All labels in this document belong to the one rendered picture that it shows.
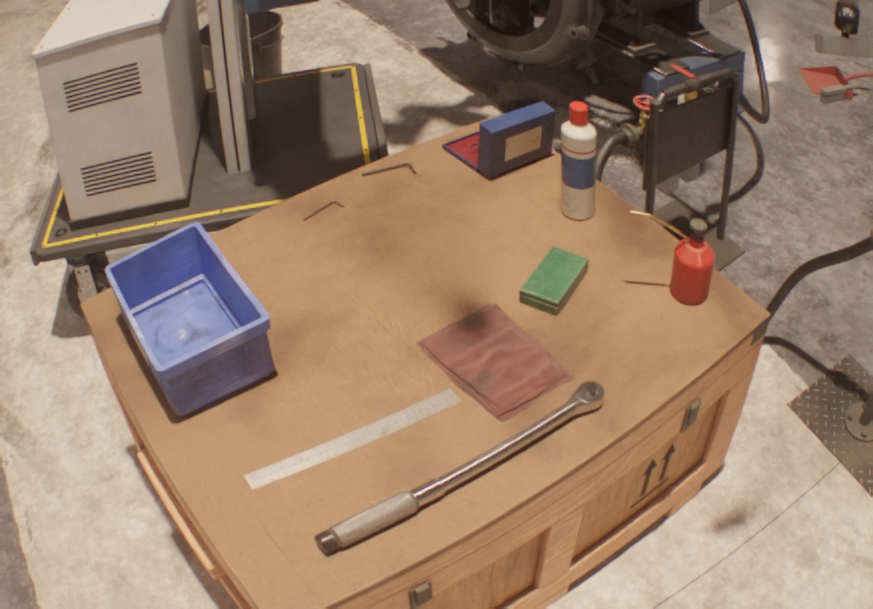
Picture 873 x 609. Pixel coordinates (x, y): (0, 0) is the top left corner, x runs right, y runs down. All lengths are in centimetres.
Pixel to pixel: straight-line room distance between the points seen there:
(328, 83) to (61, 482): 133
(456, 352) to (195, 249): 48
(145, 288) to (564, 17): 141
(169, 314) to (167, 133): 55
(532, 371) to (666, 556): 58
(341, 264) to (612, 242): 46
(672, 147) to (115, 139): 129
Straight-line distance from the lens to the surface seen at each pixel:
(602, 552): 161
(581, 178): 160
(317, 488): 124
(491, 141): 168
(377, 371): 138
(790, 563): 178
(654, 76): 274
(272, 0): 176
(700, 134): 217
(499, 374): 134
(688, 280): 147
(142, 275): 153
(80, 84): 194
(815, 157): 306
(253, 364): 135
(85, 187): 207
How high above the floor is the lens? 145
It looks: 41 degrees down
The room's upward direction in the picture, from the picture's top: 4 degrees counter-clockwise
